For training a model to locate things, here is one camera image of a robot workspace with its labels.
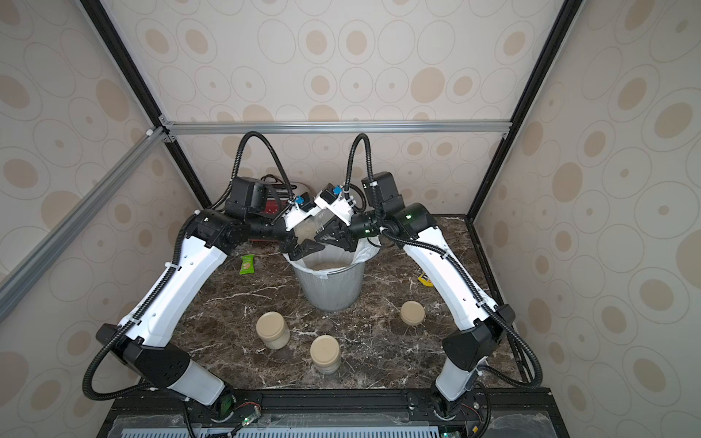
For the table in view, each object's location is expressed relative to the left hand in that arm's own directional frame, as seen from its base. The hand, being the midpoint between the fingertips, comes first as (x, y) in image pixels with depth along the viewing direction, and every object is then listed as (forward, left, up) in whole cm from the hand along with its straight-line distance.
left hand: (322, 228), depth 67 cm
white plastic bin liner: (+13, 0, -32) cm, 35 cm away
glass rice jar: (-16, +15, -26) cm, 34 cm away
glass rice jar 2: (-22, 0, -26) cm, 34 cm away
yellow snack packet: (+7, -33, -35) cm, 49 cm away
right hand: (0, -2, 0) cm, 2 cm away
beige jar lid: (-6, -27, -35) cm, 45 cm away
